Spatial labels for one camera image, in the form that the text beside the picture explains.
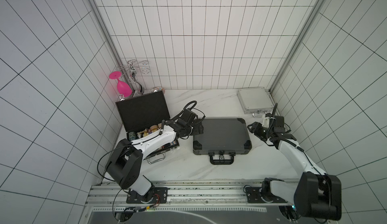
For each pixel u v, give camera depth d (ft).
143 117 3.10
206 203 2.33
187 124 2.20
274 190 2.04
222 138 2.74
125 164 1.41
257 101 3.87
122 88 3.13
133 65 3.04
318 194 1.31
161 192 2.39
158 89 3.84
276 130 2.16
